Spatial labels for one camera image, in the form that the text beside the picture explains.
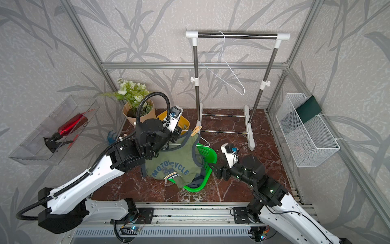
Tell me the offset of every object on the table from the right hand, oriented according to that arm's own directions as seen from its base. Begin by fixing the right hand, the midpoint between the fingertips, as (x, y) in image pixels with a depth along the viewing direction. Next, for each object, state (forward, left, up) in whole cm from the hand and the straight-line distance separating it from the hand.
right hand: (214, 158), depth 67 cm
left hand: (+10, +15, +16) cm, 24 cm away
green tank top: (+2, +18, -8) cm, 20 cm away
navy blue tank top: (-3, +8, -18) cm, 20 cm away
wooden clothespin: (+11, +8, +7) cm, 16 cm away
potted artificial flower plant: (+40, +46, +5) cm, 61 cm away
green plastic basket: (+8, +3, -14) cm, 17 cm away
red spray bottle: (+9, +63, +12) cm, 65 cm away
